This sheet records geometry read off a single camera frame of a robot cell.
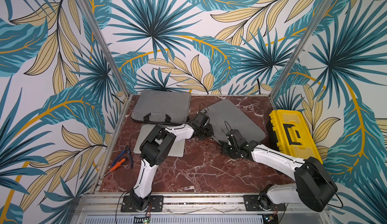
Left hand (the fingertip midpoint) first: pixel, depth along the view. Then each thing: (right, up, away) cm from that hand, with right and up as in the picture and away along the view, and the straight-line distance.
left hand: (214, 133), depth 95 cm
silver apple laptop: (-22, -9, -6) cm, 24 cm away
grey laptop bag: (+10, +11, +12) cm, 19 cm away
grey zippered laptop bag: (-35, +17, +14) cm, 42 cm away
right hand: (+3, -9, -8) cm, 12 cm away
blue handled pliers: (-52, -9, -6) cm, 53 cm away
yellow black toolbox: (+39, +1, -14) cm, 42 cm away
